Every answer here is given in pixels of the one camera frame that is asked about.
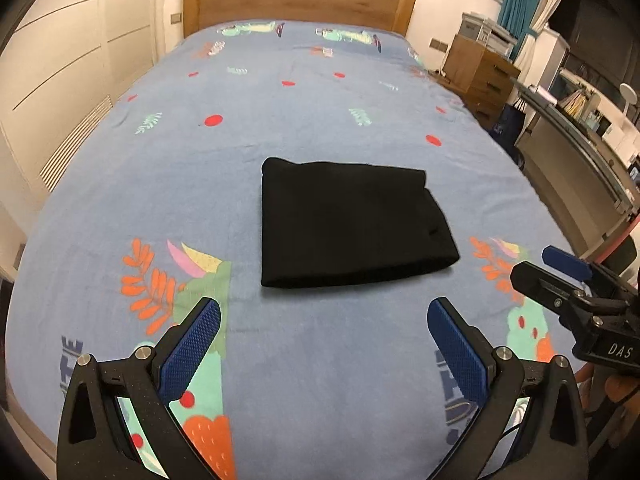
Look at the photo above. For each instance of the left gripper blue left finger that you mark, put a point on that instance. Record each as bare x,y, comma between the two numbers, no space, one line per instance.
93,439

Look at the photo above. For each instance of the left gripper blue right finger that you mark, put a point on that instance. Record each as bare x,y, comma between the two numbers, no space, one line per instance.
528,422

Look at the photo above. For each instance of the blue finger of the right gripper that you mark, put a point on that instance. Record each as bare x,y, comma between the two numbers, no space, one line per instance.
567,263

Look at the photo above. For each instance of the black pants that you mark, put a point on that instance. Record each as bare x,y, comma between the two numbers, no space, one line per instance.
326,224

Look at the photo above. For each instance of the right hand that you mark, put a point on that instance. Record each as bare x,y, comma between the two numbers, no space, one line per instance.
616,387

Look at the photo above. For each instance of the long study desk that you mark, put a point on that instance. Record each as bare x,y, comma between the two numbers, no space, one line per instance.
583,183

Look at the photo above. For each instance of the black bag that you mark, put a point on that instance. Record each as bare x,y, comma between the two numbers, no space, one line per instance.
506,131

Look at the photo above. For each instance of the white desk lamp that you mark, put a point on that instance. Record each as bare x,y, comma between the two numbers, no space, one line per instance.
631,102

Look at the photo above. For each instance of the wooden drawer chest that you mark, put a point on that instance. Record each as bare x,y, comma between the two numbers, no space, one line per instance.
482,78

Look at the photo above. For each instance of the white printer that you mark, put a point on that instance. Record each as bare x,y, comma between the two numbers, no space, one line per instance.
488,33

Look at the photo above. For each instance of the blue patterned bed sheet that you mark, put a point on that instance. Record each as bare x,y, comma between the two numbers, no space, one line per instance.
162,205

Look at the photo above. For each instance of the wooden headboard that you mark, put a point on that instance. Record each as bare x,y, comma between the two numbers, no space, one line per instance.
388,15

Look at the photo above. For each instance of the white wardrobe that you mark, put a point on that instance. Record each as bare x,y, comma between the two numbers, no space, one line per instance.
65,66

